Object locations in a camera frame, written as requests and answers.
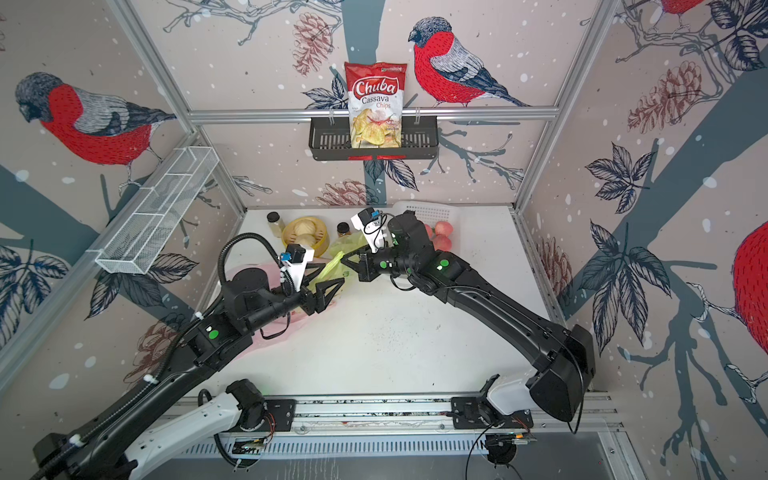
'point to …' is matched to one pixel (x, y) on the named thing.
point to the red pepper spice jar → (343, 229)
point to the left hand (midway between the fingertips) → (337, 268)
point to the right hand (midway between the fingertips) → (341, 260)
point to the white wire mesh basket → (136, 241)
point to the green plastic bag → (334, 268)
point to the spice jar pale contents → (275, 223)
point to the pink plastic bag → (283, 324)
